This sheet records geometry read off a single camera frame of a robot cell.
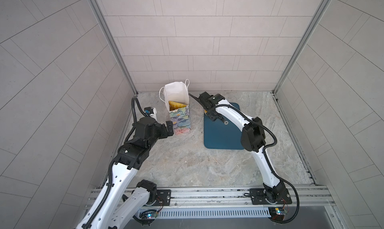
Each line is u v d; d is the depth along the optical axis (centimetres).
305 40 87
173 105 91
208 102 71
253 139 58
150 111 59
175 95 91
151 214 65
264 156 60
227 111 64
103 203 38
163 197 71
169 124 62
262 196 70
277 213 68
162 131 60
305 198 71
